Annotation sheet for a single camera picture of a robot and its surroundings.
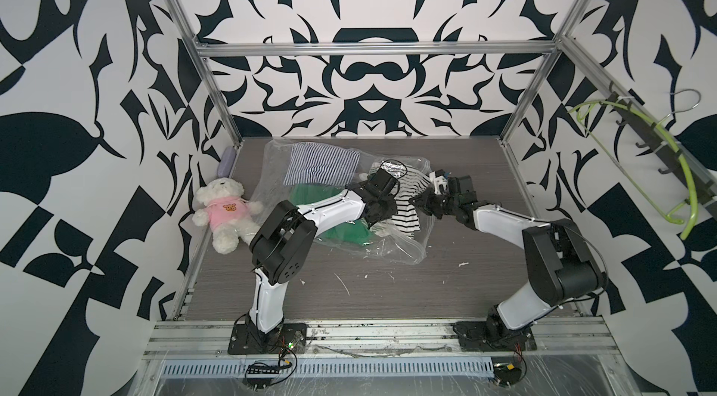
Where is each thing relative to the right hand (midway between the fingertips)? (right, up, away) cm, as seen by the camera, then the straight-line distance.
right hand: (409, 196), depth 91 cm
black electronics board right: (+21, -43, -20) cm, 52 cm away
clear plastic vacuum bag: (-7, -13, -8) cm, 17 cm away
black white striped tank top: (-1, -6, 0) cm, 7 cm away
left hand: (-5, -3, +1) cm, 6 cm away
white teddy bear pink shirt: (-57, -5, -3) cm, 58 cm away
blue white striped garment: (-32, +11, +14) cm, 36 cm away
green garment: (-17, -11, -2) cm, 21 cm away
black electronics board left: (-41, -43, -18) cm, 62 cm away
